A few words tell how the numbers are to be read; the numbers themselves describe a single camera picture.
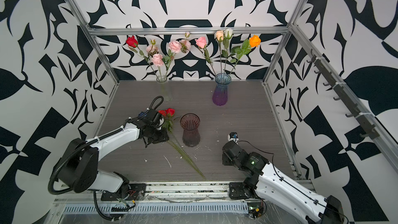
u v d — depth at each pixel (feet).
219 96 3.37
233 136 2.37
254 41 2.72
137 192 2.40
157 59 2.78
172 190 2.50
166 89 3.25
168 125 3.08
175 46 2.71
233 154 1.95
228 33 2.85
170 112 3.24
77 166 1.40
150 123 2.26
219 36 2.77
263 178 1.67
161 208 2.13
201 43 2.65
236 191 2.44
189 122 2.63
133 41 2.65
